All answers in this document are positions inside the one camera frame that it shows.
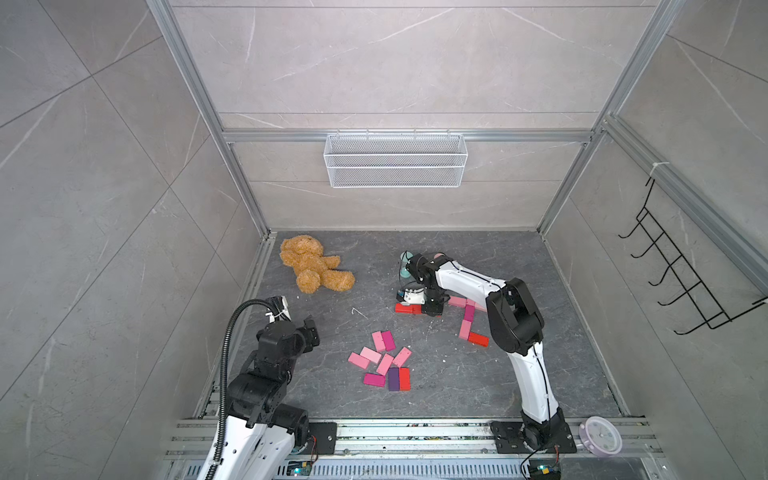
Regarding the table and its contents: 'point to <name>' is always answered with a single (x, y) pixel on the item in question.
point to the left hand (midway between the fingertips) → (298, 318)
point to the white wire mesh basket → (396, 160)
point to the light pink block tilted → (370, 354)
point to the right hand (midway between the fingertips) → (437, 304)
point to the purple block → (394, 379)
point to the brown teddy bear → (304, 253)
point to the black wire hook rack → (713, 313)
